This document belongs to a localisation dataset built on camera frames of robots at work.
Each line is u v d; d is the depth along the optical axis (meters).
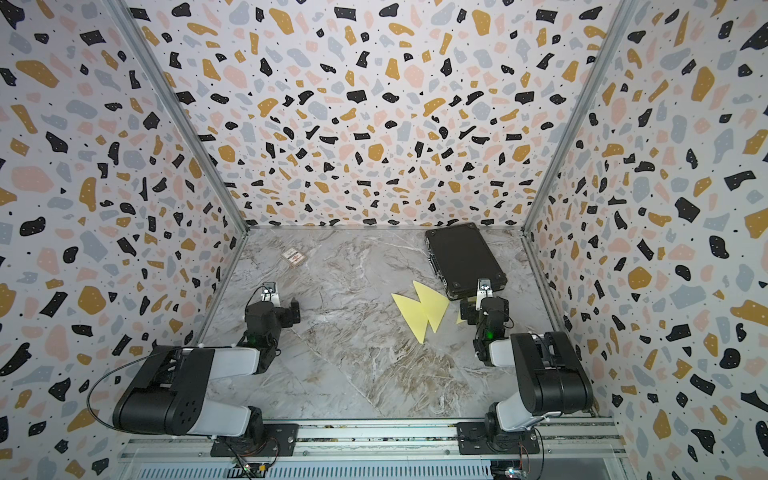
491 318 0.72
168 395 0.44
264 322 0.72
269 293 0.78
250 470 0.71
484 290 0.81
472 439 0.73
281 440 0.74
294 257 1.10
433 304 1.02
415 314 0.97
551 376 0.47
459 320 0.92
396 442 0.75
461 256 1.09
